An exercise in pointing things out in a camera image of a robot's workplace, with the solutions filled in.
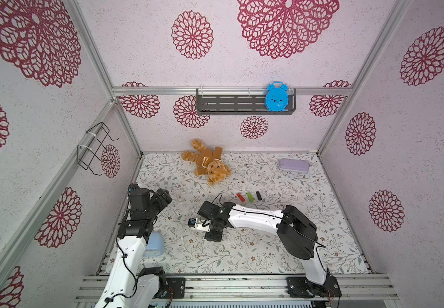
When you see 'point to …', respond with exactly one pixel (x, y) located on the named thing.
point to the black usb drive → (258, 196)
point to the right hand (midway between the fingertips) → (207, 231)
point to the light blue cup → (155, 246)
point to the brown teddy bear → (208, 162)
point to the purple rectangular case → (296, 165)
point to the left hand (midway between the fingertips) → (162, 197)
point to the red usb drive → (240, 197)
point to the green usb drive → (249, 196)
